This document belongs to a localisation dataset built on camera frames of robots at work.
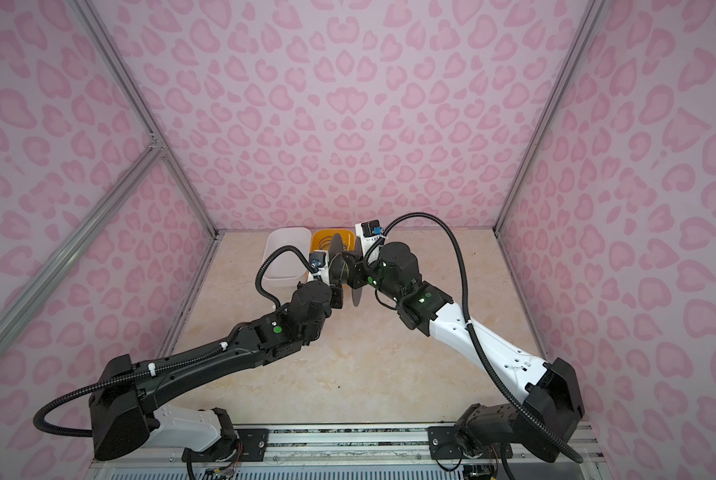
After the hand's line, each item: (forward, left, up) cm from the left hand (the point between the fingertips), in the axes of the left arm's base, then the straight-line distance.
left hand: (335, 270), depth 74 cm
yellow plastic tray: (+32, +9, -24) cm, 41 cm away
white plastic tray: (+21, +21, -27) cm, 40 cm away
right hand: (+1, -3, +7) cm, 7 cm away
